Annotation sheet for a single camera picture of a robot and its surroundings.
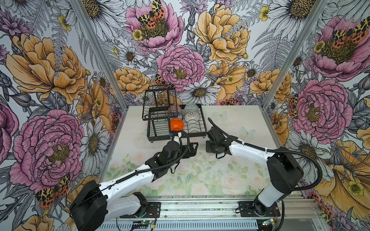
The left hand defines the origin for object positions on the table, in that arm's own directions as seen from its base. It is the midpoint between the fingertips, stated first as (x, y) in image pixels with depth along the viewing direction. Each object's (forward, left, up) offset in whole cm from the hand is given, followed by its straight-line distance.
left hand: (191, 148), depth 80 cm
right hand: (+5, -11, -10) cm, 16 cm away
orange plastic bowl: (+25, +10, -11) cm, 29 cm away
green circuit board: (-31, +22, -16) cm, 41 cm away
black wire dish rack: (+19, +16, +4) cm, 25 cm away
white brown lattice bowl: (+35, -2, -13) cm, 37 cm away
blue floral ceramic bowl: (+18, +7, +8) cm, 21 cm away
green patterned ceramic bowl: (+43, -1, -11) cm, 44 cm away
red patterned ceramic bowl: (+42, +12, -11) cm, 45 cm away
